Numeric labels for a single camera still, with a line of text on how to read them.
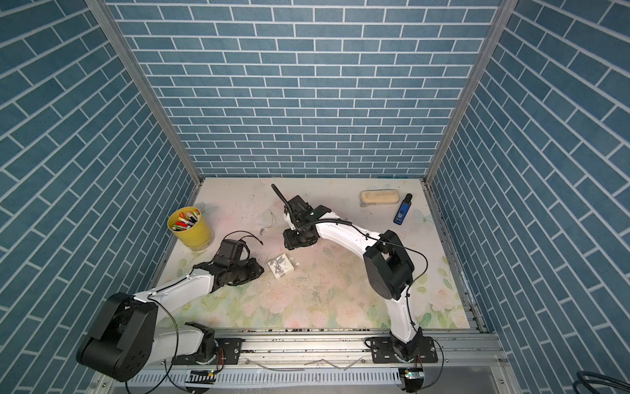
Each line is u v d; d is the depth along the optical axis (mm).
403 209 1060
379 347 738
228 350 740
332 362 724
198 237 889
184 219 903
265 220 1056
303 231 655
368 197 1089
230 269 692
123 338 411
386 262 509
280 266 889
